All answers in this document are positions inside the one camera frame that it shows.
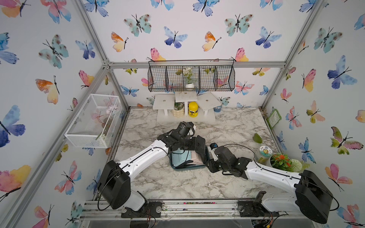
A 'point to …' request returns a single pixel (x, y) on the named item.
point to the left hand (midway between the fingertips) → (200, 143)
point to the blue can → (217, 109)
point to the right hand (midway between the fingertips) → (208, 162)
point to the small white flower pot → (189, 80)
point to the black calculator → (200, 147)
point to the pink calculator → (196, 158)
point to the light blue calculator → (178, 156)
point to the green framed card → (273, 118)
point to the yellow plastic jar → (193, 109)
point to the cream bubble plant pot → (178, 110)
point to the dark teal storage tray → (191, 168)
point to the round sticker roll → (264, 154)
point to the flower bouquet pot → (283, 162)
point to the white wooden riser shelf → (165, 103)
